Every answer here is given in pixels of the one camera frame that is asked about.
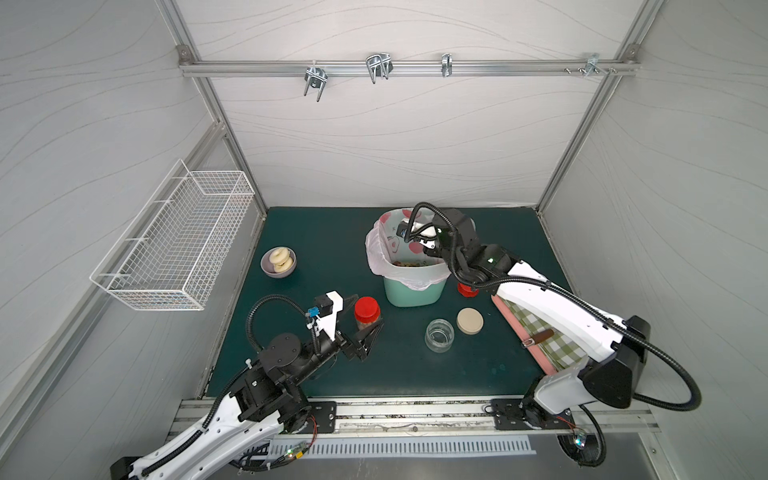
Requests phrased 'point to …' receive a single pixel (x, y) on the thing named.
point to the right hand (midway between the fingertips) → (443, 215)
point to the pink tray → (545, 367)
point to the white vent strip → (420, 448)
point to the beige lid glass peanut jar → (439, 335)
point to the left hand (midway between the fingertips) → (369, 311)
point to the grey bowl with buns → (278, 262)
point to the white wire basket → (170, 255)
